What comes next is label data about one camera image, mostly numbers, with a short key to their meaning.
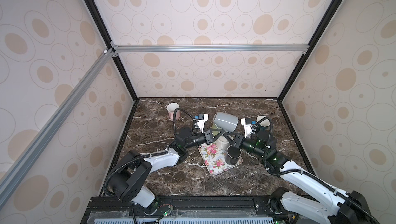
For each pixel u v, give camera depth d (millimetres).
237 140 654
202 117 701
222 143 877
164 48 1854
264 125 918
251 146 638
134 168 486
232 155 797
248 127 677
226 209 732
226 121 698
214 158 896
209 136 672
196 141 685
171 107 1031
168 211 712
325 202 443
